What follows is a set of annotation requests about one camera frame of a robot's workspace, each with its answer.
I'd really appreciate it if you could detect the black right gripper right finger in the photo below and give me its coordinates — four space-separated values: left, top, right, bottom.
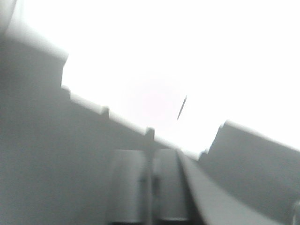
151 148 268 225

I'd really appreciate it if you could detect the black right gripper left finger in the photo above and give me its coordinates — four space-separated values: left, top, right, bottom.
109 149 151 225

